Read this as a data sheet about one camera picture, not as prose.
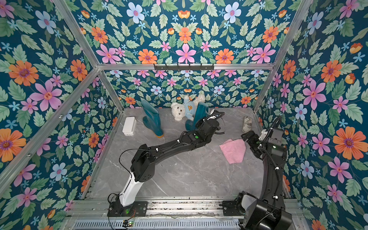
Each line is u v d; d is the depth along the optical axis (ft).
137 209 2.41
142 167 1.71
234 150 3.06
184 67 3.06
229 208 2.40
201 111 2.91
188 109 3.56
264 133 2.31
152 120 2.95
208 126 2.05
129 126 3.45
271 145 1.72
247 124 3.45
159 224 2.51
